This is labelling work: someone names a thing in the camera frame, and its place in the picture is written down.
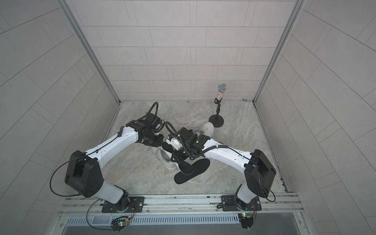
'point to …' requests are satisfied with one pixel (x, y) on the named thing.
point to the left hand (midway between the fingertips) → (164, 142)
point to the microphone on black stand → (218, 120)
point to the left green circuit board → (119, 223)
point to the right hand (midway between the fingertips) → (172, 160)
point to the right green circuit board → (246, 220)
